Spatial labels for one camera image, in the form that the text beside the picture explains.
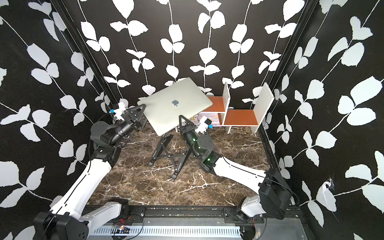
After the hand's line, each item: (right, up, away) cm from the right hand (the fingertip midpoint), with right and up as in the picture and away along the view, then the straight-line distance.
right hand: (177, 114), depth 66 cm
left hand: (-12, +2, -4) cm, 13 cm away
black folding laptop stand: (-3, -27, +27) cm, 38 cm away
